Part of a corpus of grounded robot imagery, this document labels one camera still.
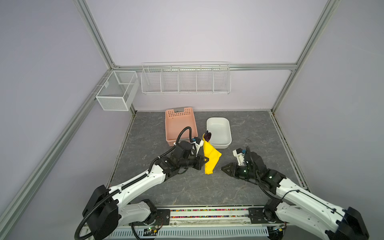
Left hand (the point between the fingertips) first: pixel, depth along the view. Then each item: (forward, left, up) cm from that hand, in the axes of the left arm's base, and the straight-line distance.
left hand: (208, 161), depth 75 cm
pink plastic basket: (+42, +20, -18) cm, 50 cm away
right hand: (-3, -7, -4) cm, 9 cm away
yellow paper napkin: (+3, -3, 0) cm, 4 cm away
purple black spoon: (+10, 0, +8) cm, 13 cm away
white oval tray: (+34, -13, -19) cm, 41 cm away
